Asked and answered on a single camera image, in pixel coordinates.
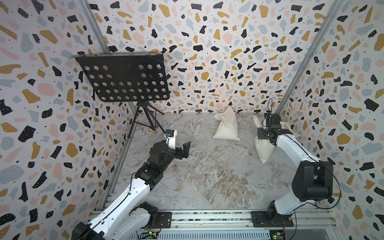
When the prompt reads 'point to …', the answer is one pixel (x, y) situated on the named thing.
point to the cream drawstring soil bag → (227, 129)
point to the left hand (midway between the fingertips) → (183, 140)
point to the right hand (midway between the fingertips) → (266, 131)
